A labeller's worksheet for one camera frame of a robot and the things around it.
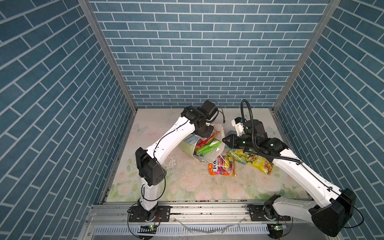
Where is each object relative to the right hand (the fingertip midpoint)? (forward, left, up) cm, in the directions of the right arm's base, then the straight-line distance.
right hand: (224, 140), depth 74 cm
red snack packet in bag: (+5, +12, -10) cm, 16 cm away
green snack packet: (+3, +7, -10) cm, 13 cm away
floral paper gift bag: (0, +19, -4) cm, 19 cm away
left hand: (+4, +7, -1) cm, 9 cm away
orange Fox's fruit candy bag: (-4, -2, -20) cm, 21 cm away
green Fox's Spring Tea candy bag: (+4, -11, -20) cm, 23 cm away
